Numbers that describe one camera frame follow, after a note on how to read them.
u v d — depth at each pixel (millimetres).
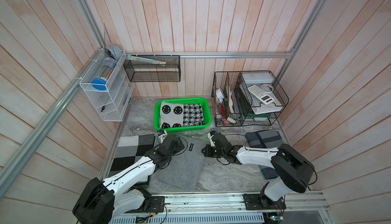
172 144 649
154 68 1040
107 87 702
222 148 691
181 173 797
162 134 747
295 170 451
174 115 1040
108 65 766
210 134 837
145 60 906
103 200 393
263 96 905
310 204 744
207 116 992
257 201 714
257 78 1008
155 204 729
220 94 1083
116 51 844
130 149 906
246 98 942
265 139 952
